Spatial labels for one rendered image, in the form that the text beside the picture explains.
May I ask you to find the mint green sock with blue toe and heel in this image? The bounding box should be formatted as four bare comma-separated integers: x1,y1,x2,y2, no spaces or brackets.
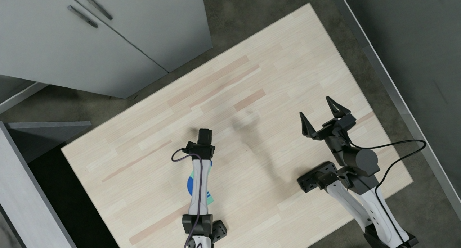
187,160,214,205

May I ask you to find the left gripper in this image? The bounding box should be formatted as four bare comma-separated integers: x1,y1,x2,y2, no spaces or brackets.
183,141,215,154

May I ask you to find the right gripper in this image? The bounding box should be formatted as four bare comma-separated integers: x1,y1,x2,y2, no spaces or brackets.
299,96,356,152

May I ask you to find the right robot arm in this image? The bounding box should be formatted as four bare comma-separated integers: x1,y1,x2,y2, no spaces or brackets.
299,113,418,248

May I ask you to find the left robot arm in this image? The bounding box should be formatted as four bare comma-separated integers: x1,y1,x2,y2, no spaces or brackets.
182,128,227,248

